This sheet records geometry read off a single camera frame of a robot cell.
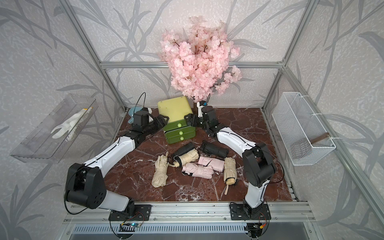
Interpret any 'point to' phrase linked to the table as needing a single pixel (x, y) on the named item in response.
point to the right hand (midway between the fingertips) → (188, 116)
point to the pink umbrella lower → (195, 170)
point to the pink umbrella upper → (218, 165)
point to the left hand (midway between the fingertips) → (167, 120)
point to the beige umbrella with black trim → (192, 155)
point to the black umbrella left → (182, 149)
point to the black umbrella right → (211, 148)
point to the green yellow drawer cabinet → (176, 129)
